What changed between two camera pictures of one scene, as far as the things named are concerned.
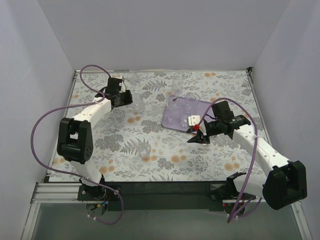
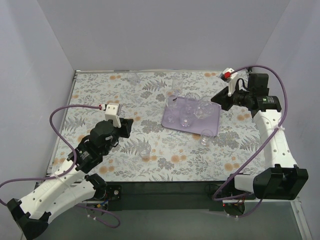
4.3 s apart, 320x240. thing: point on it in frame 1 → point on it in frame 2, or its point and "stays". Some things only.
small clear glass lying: x=134 y=79 stays
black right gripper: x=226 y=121 → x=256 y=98
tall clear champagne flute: x=172 y=97 stays
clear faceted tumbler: x=138 y=105 → x=203 y=109
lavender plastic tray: x=177 y=110 stays
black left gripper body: x=127 y=97 → x=125 y=127
